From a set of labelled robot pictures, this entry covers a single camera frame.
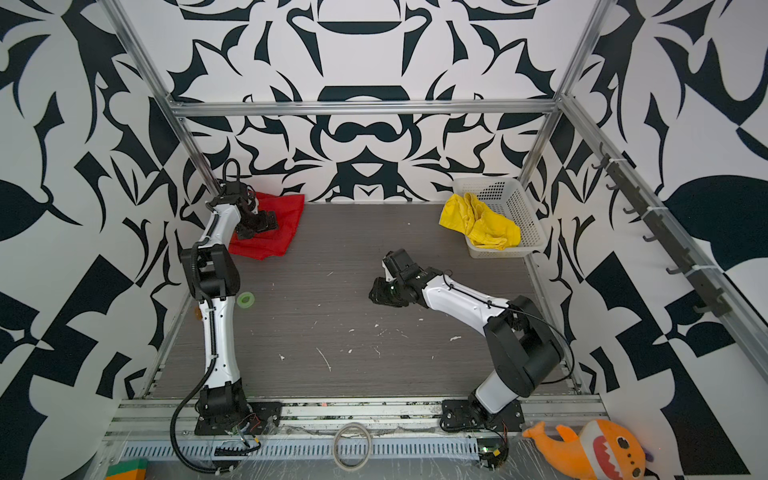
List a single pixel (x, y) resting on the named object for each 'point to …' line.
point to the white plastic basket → (508, 198)
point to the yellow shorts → (484, 226)
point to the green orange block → (135, 469)
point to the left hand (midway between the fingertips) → (265, 221)
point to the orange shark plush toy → (603, 450)
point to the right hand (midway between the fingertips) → (373, 294)
